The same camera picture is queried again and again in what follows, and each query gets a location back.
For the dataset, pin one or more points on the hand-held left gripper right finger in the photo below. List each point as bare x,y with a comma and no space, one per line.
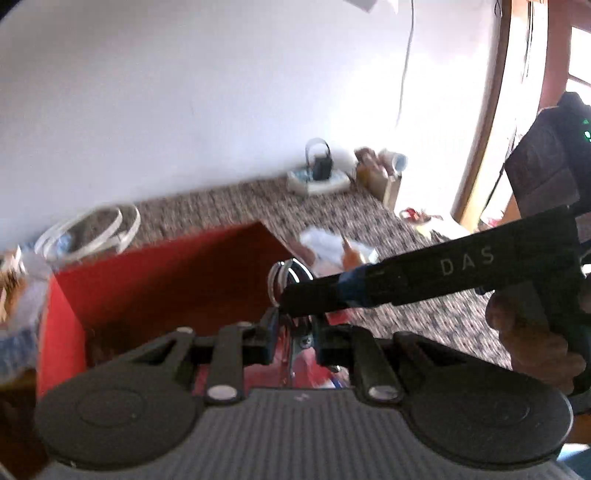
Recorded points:
332,346

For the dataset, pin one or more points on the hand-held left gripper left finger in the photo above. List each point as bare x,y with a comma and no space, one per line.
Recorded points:
269,344

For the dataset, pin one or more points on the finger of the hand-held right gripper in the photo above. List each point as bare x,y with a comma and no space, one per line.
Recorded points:
415,277

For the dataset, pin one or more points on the metal clip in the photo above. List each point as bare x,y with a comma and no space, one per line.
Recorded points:
302,340

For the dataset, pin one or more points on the red patterned cardboard box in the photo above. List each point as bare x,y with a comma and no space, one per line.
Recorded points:
161,286

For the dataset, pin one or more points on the person's right hand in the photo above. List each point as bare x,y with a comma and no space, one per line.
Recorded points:
526,341

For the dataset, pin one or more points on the small red packet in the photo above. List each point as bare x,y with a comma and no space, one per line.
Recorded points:
415,217

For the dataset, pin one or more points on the orange brown gourd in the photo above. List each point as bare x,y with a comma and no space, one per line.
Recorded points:
353,258

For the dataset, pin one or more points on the wooden box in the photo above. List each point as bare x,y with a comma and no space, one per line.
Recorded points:
390,191

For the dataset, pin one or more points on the clear plastic case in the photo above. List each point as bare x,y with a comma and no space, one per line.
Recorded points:
323,242

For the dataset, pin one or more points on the white blue cup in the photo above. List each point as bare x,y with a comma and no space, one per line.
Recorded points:
399,161

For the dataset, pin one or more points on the pink plush toy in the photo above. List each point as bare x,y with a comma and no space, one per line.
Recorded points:
369,159

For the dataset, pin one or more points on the white power strip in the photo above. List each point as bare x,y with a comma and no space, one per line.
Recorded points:
323,184

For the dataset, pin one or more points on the black charger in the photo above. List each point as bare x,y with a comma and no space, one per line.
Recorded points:
322,168

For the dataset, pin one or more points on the blue patterned cloth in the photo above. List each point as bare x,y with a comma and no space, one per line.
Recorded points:
18,350

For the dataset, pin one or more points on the picture book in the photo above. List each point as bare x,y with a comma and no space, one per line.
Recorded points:
11,281

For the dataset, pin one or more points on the wooden window frame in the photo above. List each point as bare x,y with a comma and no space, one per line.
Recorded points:
491,115

